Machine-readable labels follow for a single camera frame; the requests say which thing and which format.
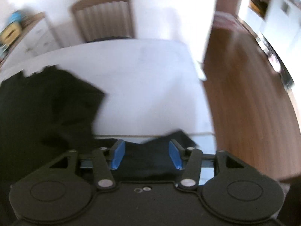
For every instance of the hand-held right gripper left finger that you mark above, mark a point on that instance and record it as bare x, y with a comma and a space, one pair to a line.
118, 155

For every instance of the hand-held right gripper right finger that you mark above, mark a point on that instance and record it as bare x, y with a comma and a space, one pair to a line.
175, 155

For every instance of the black long-sleeve shirt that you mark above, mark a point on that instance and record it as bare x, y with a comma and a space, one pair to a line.
47, 103

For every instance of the white drawer cabinet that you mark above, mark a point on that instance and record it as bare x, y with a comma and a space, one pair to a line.
40, 40

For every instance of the row of shoes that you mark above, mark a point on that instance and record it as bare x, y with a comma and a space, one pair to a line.
272, 54

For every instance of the red patterned rug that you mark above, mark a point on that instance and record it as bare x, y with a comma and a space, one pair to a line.
225, 20

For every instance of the yellow box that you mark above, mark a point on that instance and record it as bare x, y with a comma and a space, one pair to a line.
10, 34

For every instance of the woven basket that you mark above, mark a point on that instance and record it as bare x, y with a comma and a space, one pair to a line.
257, 4

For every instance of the blue box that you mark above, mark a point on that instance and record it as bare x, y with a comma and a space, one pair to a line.
15, 17

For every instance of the white wardrobe cabinet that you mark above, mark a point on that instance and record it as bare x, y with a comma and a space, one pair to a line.
282, 11

